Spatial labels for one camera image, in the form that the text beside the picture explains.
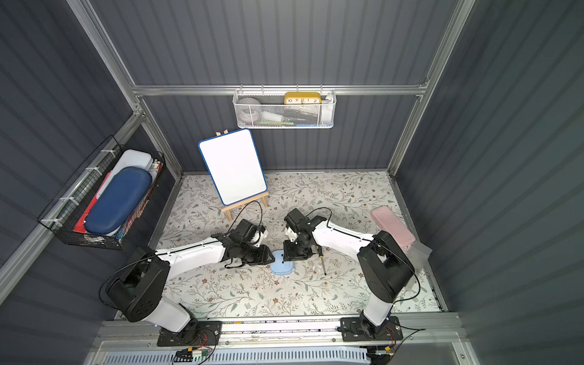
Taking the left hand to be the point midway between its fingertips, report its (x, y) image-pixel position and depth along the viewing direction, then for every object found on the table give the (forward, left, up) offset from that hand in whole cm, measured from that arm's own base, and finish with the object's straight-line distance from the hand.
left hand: (272, 262), depth 86 cm
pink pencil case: (+18, -49, 0) cm, 52 cm away
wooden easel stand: (+23, +20, +4) cm, 31 cm away
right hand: (+2, -7, +2) cm, 8 cm away
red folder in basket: (0, +53, +27) cm, 59 cm away
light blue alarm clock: (-2, -3, 0) cm, 3 cm away
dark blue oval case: (+7, +44, +30) cm, 54 cm away
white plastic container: (+24, +48, +32) cm, 62 cm away
